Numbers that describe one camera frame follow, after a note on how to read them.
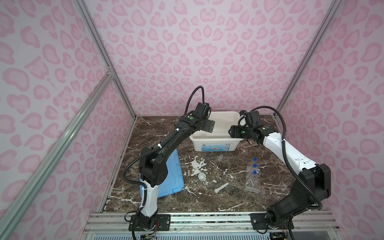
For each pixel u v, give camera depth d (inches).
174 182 33.8
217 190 32.4
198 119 25.0
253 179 34.0
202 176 34.5
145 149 20.2
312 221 29.7
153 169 19.6
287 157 18.5
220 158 37.6
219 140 34.0
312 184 16.9
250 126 26.1
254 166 36.4
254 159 38.5
